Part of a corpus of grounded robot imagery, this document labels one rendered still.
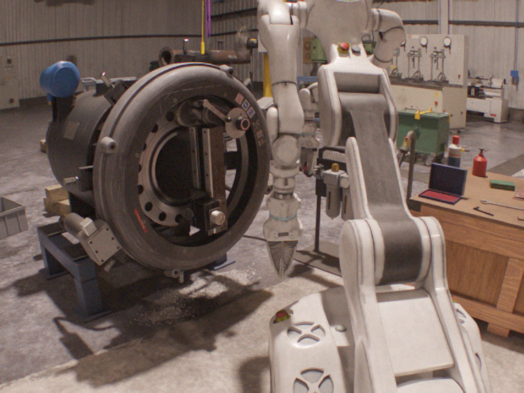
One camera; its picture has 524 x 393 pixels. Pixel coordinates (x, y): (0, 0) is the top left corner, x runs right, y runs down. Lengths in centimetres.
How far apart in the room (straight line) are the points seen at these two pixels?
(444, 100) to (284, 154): 624
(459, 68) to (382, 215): 676
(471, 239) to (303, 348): 91
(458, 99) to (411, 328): 678
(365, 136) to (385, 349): 54
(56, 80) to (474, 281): 195
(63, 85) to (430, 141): 359
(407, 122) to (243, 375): 361
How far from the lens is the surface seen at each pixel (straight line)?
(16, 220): 290
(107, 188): 131
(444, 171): 185
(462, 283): 176
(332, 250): 231
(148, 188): 151
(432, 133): 449
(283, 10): 118
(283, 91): 102
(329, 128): 114
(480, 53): 1221
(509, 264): 166
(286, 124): 100
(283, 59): 104
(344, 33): 136
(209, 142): 145
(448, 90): 724
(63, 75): 196
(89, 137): 165
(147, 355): 156
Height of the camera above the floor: 96
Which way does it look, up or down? 17 degrees down
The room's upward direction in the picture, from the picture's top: straight up
